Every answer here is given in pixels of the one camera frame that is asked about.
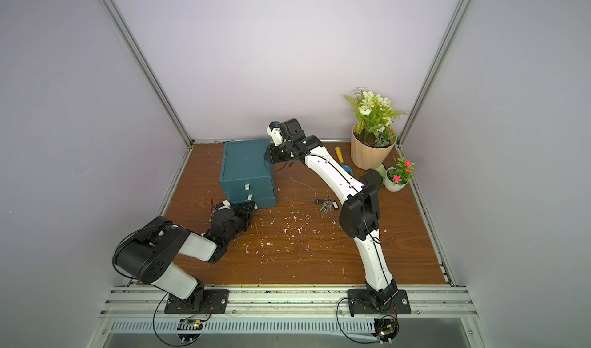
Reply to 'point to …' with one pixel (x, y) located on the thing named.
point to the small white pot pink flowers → (396, 179)
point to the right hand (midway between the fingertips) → (267, 149)
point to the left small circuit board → (189, 324)
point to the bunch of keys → (327, 205)
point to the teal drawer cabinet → (245, 174)
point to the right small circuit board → (385, 329)
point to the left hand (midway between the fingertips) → (259, 202)
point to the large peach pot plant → (373, 137)
